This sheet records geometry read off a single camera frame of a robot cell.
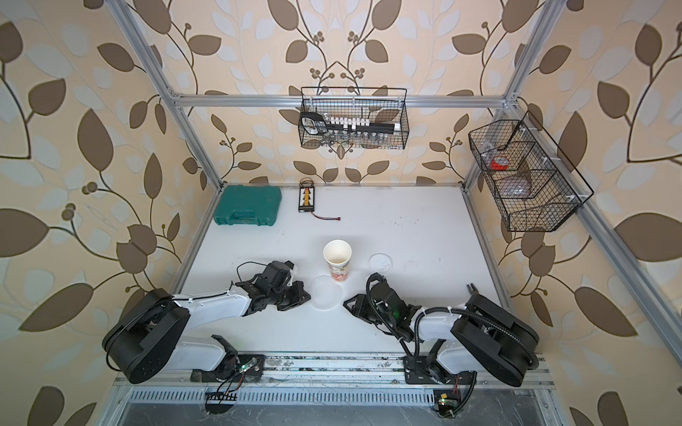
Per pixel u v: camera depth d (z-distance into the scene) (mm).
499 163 810
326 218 1075
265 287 707
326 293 893
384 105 911
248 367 737
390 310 675
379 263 942
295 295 788
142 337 431
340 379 737
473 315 481
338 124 825
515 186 722
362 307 753
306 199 1151
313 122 836
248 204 1111
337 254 842
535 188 735
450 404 713
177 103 932
